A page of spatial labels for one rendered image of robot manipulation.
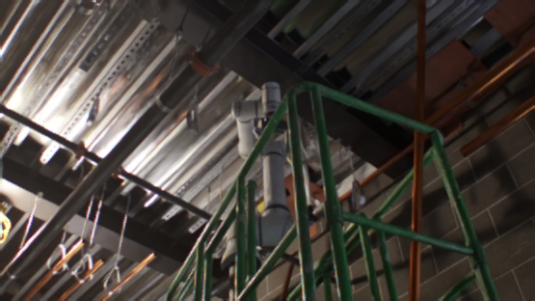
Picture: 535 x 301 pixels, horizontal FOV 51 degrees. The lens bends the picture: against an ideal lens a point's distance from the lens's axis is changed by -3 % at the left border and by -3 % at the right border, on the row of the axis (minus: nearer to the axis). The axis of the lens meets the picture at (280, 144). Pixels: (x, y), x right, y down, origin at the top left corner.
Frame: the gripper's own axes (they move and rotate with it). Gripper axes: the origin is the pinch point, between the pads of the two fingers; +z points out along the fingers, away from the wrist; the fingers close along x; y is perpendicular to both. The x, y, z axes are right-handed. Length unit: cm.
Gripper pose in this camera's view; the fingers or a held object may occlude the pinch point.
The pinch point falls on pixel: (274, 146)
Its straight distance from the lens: 261.6
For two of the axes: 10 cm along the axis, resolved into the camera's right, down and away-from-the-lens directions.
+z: 0.6, 8.8, -4.7
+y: 3.1, -4.6, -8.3
